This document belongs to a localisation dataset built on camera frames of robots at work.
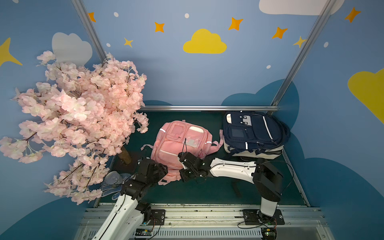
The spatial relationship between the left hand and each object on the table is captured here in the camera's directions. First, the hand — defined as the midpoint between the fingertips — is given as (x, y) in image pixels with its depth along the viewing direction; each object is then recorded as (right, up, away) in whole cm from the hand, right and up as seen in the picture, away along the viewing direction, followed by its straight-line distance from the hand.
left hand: (165, 167), depth 81 cm
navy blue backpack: (+58, +17, +20) cm, 63 cm away
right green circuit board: (+53, -31, -8) cm, 62 cm away
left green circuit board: (-9, -29, -9) cm, 32 cm away
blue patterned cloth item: (-33, -12, +1) cm, 35 cm away
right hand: (+9, -4, +1) cm, 10 cm away
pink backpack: (+4, +16, +21) cm, 27 cm away
